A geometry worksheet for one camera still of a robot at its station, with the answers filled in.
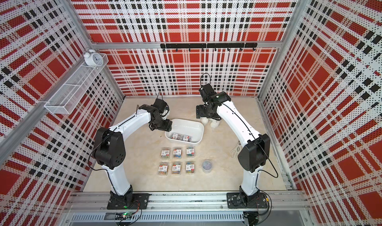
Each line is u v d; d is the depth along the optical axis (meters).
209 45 0.88
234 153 0.91
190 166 0.83
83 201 0.77
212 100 0.57
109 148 0.49
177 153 0.88
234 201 0.73
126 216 0.70
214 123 1.01
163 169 0.82
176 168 0.82
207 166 0.83
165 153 0.88
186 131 1.01
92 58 0.80
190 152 0.88
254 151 0.45
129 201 0.66
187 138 0.94
